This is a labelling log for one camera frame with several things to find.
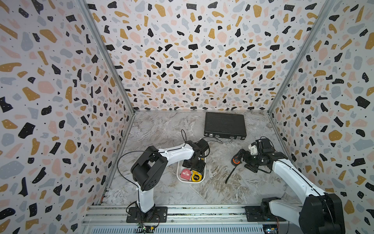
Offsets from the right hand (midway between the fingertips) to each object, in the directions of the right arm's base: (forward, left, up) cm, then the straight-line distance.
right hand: (239, 160), depth 84 cm
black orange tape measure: (+2, +1, -5) cm, 6 cm away
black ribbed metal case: (+29, +4, -3) cm, 30 cm away
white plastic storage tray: (-4, +35, -2) cm, 35 cm away
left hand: (-3, +24, -7) cm, 25 cm away
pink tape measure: (-6, +31, -6) cm, 32 cm away
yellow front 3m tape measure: (-8, +25, -6) cm, 27 cm away
